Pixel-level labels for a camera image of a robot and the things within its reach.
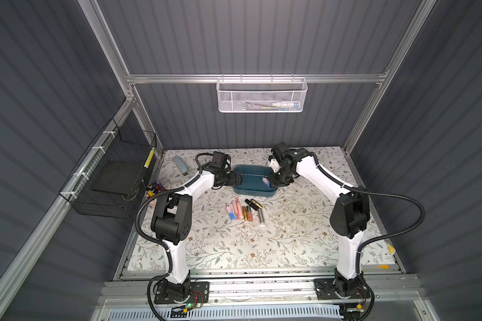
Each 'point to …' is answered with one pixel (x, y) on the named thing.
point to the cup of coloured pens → (154, 188)
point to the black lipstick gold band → (248, 200)
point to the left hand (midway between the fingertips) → (237, 180)
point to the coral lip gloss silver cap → (250, 213)
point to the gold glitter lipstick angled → (255, 205)
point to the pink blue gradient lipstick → (231, 213)
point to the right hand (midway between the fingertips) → (274, 184)
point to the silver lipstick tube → (261, 215)
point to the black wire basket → (106, 181)
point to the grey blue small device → (181, 166)
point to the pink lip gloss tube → (237, 208)
